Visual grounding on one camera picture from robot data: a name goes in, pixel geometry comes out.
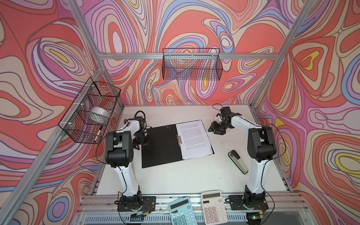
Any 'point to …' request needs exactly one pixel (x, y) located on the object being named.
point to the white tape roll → (101, 111)
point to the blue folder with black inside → (175, 142)
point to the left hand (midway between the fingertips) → (148, 146)
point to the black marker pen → (98, 133)
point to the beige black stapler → (238, 161)
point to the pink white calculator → (213, 208)
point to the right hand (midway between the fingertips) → (212, 133)
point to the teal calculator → (182, 212)
